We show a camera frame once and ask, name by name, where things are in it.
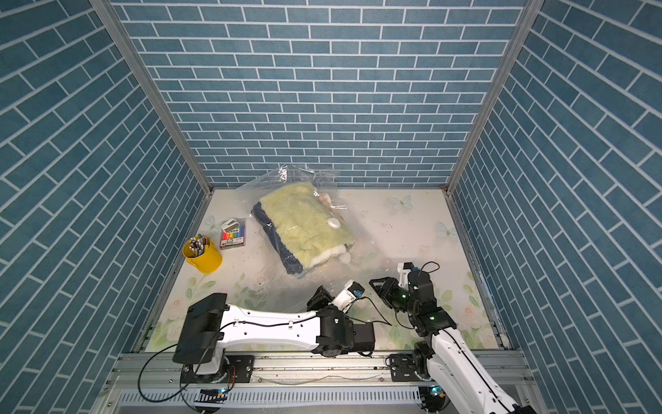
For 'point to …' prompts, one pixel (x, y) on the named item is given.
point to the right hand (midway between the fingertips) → (373, 285)
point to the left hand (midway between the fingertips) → (332, 303)
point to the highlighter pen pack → (236, 239)
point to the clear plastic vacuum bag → (292, 293)
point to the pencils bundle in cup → (199, 244)
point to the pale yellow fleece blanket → (306, 224)
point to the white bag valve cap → (334, 222)
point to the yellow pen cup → (209, 261)
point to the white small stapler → (231, 226)
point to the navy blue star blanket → (292, 264)
